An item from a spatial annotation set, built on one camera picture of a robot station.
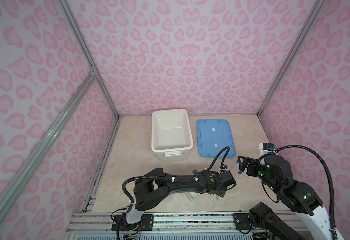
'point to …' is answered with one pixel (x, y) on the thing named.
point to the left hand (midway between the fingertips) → (223, 187)
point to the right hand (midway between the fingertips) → (246, 158)
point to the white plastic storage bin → (171, 139)
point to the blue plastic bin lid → (213, 135)
